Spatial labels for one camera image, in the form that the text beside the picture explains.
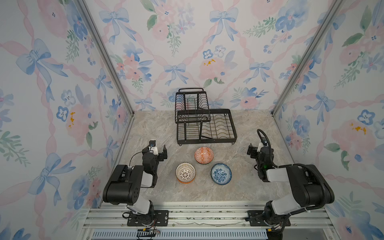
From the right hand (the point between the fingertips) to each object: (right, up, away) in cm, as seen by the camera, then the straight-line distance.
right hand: (260, 144), depth 93 cm
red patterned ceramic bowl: (-35, -7, 0) cm, 35 cm away
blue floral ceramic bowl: (-26, -16, -7) cm, 31 cm away
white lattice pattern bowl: (-46, -15, -7) cm, 49 cm away
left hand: (-63, 0, -1) cm, 63 cm away
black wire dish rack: (-40, +14, -4) cm, 42 cm away
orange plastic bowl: (-45, -20, -9) cm, 51 cm away
